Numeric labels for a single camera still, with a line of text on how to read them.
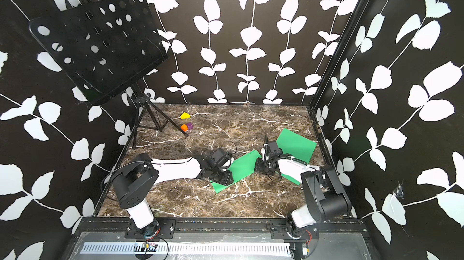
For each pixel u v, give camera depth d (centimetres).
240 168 95
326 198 45
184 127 106
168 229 73
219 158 70
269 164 69
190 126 107
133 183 46
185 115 113
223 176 78
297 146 101
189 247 70
